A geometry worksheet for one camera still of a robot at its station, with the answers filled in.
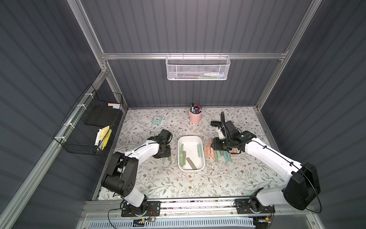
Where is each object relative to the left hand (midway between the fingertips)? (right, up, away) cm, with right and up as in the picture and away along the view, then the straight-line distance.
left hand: (164, 153), depth 91 cm
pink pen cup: (+21, +23, +17) cm, 36 cm away
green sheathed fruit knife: (+11, +1, +3) cm, 11 cm away
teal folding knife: (0, -4, 0) cm, 4 cm away
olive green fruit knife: (+17, -6, -2) cm, 18 cm away
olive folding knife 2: (+13, -1, +2) cm, 13 cm away
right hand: (+31, +7, -9) cm, 33 cm away
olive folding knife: (+3, -3, 0) cm, 5 cm away
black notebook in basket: (-31, +24, -15) cm, 42 cm away
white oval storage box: (+17, -1, +3) cm, 18 cm away
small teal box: (-9, +22, +18) cm, 30 cm away
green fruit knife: (+33, -2, +1) cm, 34 cm away
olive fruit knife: (+23, +2, +3) cm, 23 cm away
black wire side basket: (-38, +17, -17) cm, 45 cm away
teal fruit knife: (+41, -2, 0) cm, 41 cm away
